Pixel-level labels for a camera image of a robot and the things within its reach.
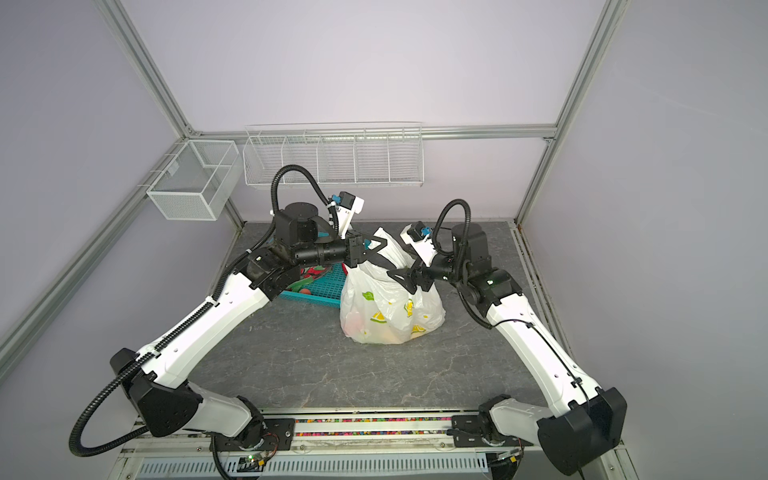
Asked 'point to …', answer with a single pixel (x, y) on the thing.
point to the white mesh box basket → (194, 184)
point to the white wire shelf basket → (337, 155)
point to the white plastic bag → (376, 308)
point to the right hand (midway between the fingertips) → (399, 261)
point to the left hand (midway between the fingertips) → (386, 248)
